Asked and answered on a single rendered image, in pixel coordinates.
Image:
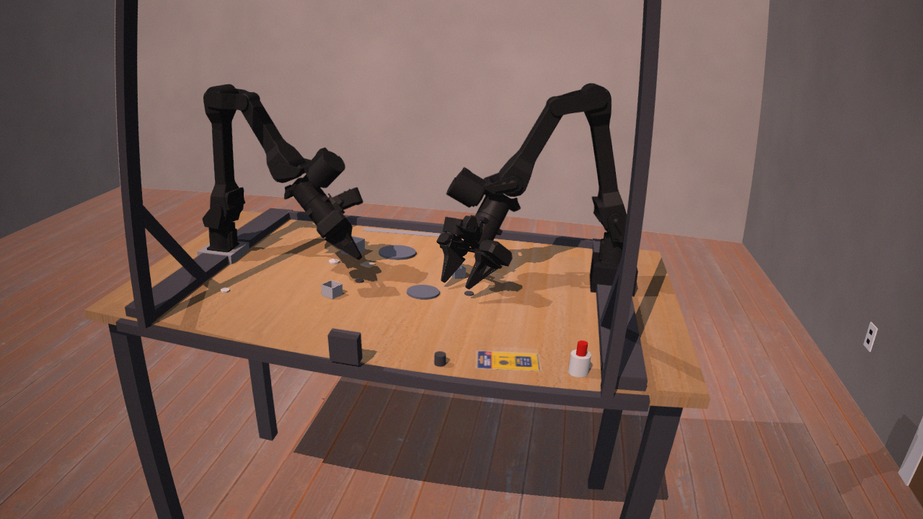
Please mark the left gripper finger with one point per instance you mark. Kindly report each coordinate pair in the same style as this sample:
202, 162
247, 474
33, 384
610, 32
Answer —
350, 232
341, 239

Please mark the white cylinder with red cap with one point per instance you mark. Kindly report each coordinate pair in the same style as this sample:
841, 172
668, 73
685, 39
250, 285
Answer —
580, 360

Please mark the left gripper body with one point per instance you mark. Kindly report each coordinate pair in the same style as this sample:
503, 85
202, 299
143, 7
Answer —
318, 209

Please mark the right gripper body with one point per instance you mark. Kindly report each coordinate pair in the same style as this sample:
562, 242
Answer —
493, 249

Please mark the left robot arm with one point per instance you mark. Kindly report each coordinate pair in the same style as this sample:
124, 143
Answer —
283, 160

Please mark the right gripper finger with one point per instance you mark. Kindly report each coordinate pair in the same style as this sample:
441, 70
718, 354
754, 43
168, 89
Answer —
451, 262
484, 265

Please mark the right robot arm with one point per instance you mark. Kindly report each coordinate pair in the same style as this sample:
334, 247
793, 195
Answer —
469, 189

